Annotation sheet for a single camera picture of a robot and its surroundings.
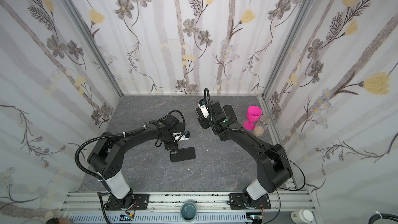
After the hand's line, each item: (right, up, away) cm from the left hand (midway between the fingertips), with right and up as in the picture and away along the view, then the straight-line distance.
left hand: (173, 138), depth 92 cm
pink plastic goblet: (+48, +16, -1) cm, 51 cm away
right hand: (+17, +17, -7) cm, 25 cm away
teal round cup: (+11, -30, -21) cm, 38 cm away
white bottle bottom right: (+59, -27, -28) cm, 71 cm away
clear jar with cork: (+53, +8, 0) cm, 54 cm away
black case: (+5, -9, 0) cm, 11 cm away
